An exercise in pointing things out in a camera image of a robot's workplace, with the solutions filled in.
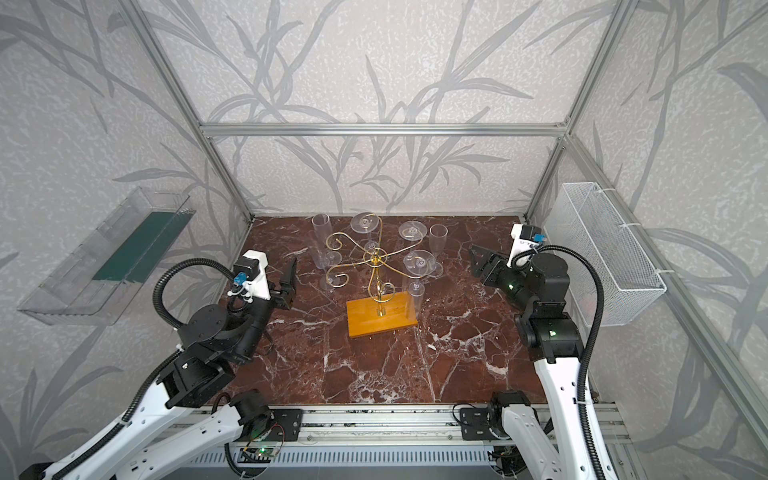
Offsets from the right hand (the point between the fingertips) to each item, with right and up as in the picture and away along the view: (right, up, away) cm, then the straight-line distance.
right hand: (480, 240), depth 68 cm
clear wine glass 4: (-15, +3, +5) cm, 16 cm away
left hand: (-41, -2, -7) cm, 42 cm away
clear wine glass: (-42, -3, +19) cm, 46 cm away
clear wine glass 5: (-14, -5, -2) cm, 15 cm away
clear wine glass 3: (-27, +4, +6) cm, 28 cm away
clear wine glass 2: (-44, -13, +33) cm, 57 cm away
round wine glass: (-7, +2, +23) cm, 24 cm away
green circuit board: (-53, -52, +4) cm, 74 cm away
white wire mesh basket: (+24, -8, -8) cm, 27 cm away
